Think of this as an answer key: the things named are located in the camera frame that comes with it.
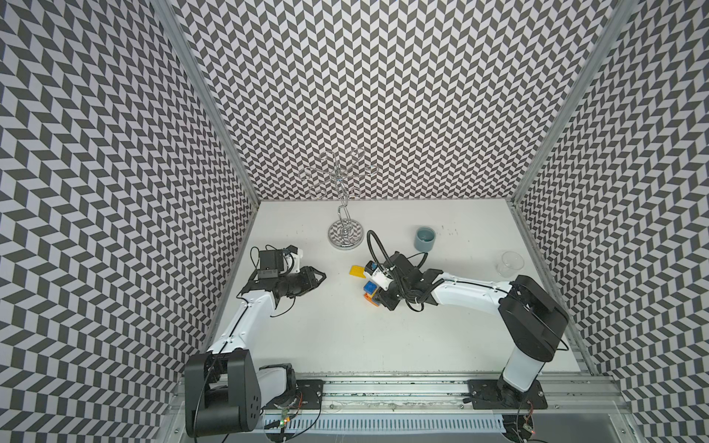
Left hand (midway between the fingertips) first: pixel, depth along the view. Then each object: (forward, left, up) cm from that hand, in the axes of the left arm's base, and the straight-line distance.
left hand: (321, 279), depth 85 cm
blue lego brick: (-1, -15, -3) cm, 15 cm away
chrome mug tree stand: (+24, -6, -8) cm, 26 cm away
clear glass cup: (+10, -66, -8) cm, 67 cm away
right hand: (-3, -19, -7) cm, 20 cm away
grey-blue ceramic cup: (+20, -36, -6) cm, 42 cm away
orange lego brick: (-3, -15, -8) cm, 17 cm away
